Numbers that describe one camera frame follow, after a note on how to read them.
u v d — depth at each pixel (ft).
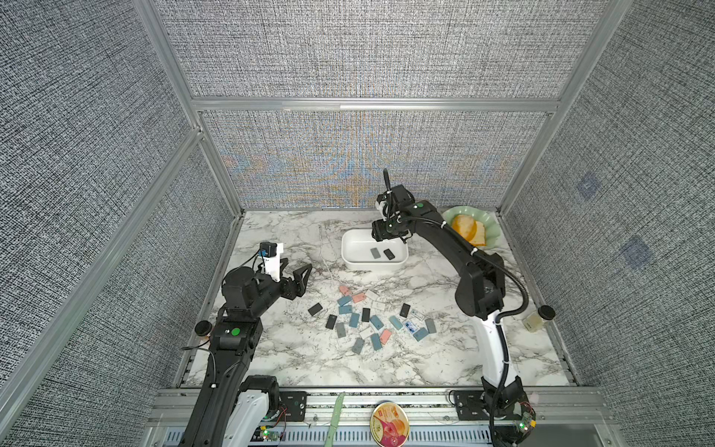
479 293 1.83
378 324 2.88
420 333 2.81
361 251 3.49
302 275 2.15
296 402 2.40
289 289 2.08
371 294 3.10
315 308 3.02
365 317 2.94
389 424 2.25
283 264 2.41
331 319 2.94
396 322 2.88
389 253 3.46
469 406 2.40
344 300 3.03
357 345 2.74
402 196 2.50
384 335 2.82
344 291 3.11
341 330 2.88
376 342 2.74
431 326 2.88
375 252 3.48
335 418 2.38
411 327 2.87
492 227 3.59
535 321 2.70
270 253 1.99
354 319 2.92
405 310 2.96
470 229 3.40
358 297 3.05
